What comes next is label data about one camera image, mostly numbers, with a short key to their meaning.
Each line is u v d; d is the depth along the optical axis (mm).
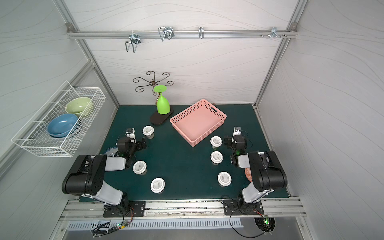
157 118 1120
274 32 765
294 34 794
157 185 751
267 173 458
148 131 958
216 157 854
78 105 732
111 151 906
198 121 1076
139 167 820
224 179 767
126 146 733
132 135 837
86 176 442
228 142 876
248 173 839
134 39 784
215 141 921
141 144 861
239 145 733
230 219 662
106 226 717
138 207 738
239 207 668
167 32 757
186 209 748
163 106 892
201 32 778
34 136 576
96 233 683
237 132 831
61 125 639
